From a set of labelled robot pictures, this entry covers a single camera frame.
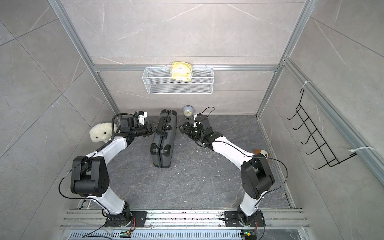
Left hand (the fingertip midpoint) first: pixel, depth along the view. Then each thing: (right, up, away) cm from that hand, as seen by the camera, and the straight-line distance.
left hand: (161, 125), depth 88 cm
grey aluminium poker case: (+3, -11, -12) cm, 16 cm away
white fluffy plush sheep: (-36, -4, -1) cm, 36 cm away
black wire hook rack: (+75, -14, -30) cm, 82 cm away
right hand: (+13, -2, -4) cm, 14 cm away
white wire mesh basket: (-5, +31, +13) cm, 34 cm away
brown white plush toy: (+65, -17, +8) cm, 68 cm away
